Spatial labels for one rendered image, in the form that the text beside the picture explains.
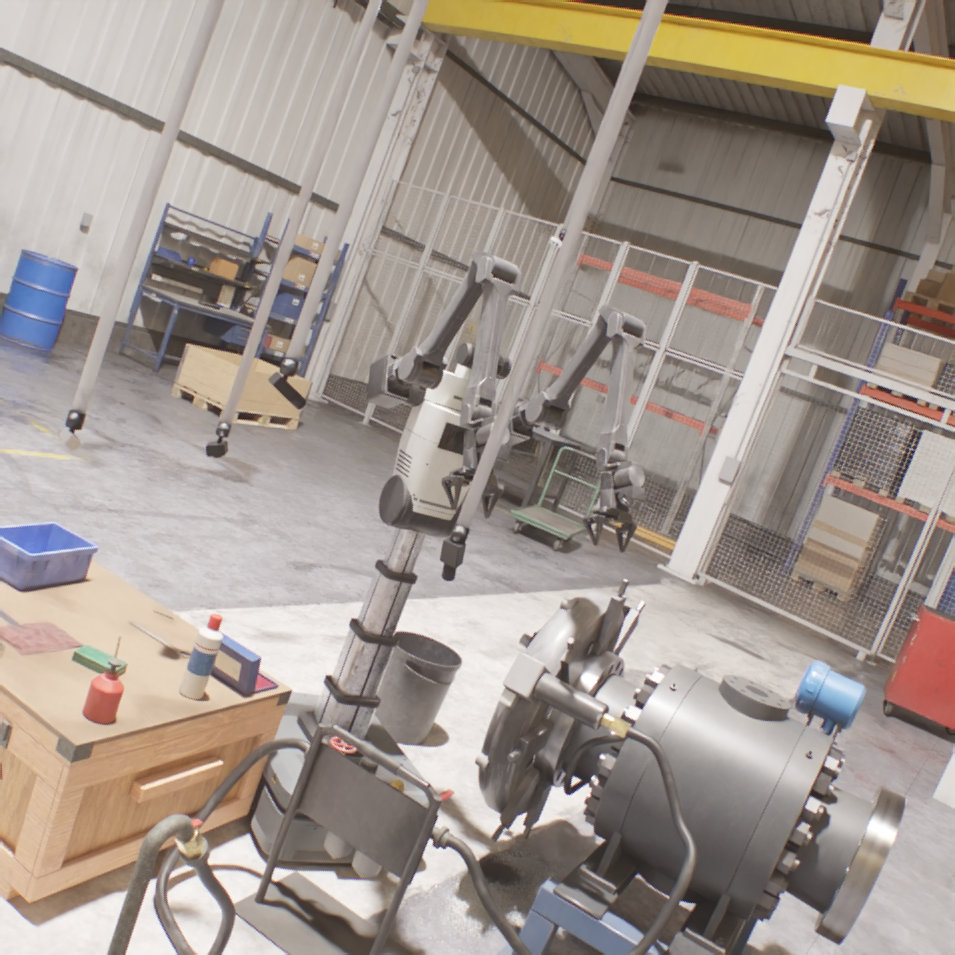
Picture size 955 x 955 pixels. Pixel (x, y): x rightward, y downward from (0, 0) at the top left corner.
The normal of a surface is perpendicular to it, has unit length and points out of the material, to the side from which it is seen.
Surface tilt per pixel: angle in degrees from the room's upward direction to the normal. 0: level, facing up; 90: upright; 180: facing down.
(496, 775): 114
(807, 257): 90
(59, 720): 0
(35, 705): 0
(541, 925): 90
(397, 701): 93
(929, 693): 90
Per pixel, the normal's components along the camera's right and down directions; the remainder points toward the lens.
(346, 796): -0.45, -0.06
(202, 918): 0.35, -0.93
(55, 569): 0.88, 0.37
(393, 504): -0.82, -0.24
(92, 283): 0.77, 0.36
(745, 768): -0.15, -0.60
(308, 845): 0.46, 0.28
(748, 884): -0.54, 0.26
